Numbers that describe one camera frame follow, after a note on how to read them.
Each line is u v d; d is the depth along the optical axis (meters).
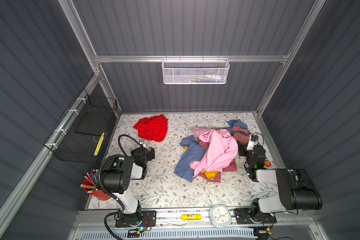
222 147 0.85
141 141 0.84
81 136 0.73
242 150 0.83
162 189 0.83
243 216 0.74
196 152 0.92
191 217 0.72
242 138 0.97
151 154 0.91
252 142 0.79
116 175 0.48
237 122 1.05
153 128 1.04
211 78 0.91
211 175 0.84
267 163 0.91
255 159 0.70
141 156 0.74
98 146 0.69
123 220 0.68
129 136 0.82
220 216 0.72
